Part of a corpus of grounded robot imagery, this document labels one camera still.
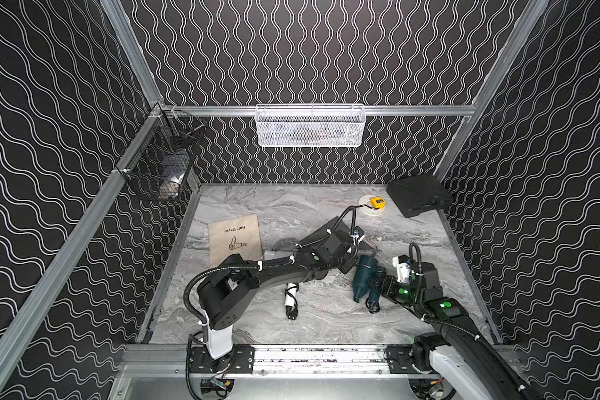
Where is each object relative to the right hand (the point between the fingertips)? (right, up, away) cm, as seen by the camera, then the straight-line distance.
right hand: (374, 282), depth 82 cm
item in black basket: (-68, +31, +2) cm, 74 cm away
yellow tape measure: (+10, +27, +28) cm, 41 cm away
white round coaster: (+5, +24, +29) cm, 38 cm away
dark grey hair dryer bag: (-10, +17, +28) cm, 34 cm away
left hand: (-6, +11, +3) cm, 13 cm away
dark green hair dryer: (-1, +1, +2) cm, 3 cm away
